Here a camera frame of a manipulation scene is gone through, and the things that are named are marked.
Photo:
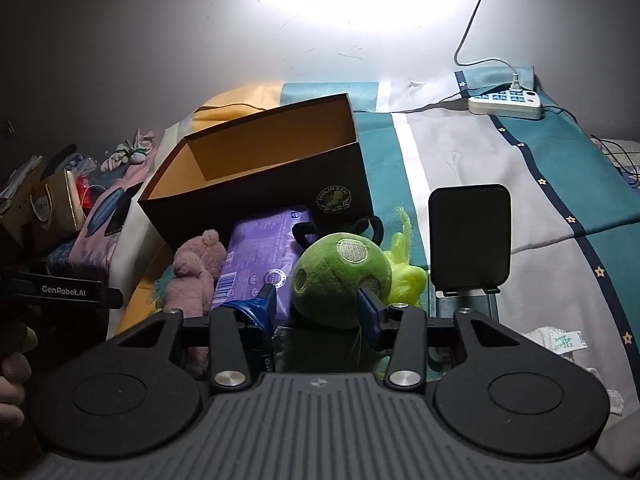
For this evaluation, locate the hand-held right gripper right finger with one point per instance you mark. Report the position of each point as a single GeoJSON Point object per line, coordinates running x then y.
{"type": "Point", "coordinates": [367, 317]}

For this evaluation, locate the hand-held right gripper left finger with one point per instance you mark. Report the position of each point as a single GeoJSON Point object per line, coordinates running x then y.
{"type": "Point", "coordinates": [264, 305]}

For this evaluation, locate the neon yellow mesh pouf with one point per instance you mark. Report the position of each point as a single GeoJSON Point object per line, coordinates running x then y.
{"type": "Point", "coordinates": [407, 275]}

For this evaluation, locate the green plush toy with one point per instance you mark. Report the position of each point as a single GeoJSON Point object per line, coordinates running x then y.
{"type": "Point", "coordinates": [330, 270]}

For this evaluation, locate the pink plush toy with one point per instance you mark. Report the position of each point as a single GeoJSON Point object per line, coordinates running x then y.
{"type": "Point", "coordinates": [192, 265]}

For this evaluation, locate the teal mesh pouf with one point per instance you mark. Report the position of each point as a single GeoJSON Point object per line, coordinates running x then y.
{"type": "Point", "coordinates": [162, 285]}

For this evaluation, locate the brown cardboard box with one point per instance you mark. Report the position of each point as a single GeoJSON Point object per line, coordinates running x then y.
{"type": "Point", "coordinates": [260, 195]}

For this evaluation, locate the white towel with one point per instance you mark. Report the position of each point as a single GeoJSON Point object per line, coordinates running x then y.
{"type": "Point", "coordinates": [550, 340]}

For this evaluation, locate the person's left hand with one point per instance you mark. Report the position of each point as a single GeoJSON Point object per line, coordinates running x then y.
{"type": "Point", "coordinates": [12, 372]}

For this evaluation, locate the pink printed pillow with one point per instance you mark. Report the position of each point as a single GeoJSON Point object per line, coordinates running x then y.
{"type": "Point", "coordinates": [95, 250]}

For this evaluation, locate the purple wipes packet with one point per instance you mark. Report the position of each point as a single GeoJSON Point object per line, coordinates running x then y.
{"type": "Point", "coordinates": [255, 250]}

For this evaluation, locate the red packet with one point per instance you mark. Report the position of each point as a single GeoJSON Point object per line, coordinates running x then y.
{"type": "Point", "coordinates": [85, 195]}

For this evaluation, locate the black smartphone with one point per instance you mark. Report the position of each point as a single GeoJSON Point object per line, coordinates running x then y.
{"type": "Point", "coordinates": [122, 210]}

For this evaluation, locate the black phone stand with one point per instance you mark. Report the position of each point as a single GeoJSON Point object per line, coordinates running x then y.
{"type": "Point", "coordinates": [470, 235]}

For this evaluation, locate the white work gloves bundle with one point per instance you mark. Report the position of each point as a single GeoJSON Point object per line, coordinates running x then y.
{"type": "Point", "coordinates": [132, 152]}

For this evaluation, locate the white power strip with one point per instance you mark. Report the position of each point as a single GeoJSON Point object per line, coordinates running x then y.
{"type": "Point", "coordinates": [505, 106]}

